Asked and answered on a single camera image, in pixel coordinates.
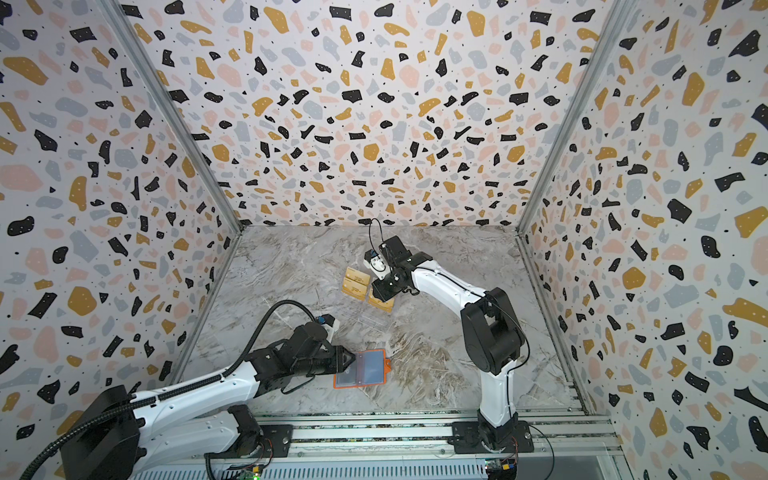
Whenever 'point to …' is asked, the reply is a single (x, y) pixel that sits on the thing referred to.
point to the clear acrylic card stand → (358, 299)
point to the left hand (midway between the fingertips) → (359, 355)
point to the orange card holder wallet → (369, 368)
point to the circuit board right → (501, 468)
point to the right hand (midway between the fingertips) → (376, 285)
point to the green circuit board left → (253, 473)
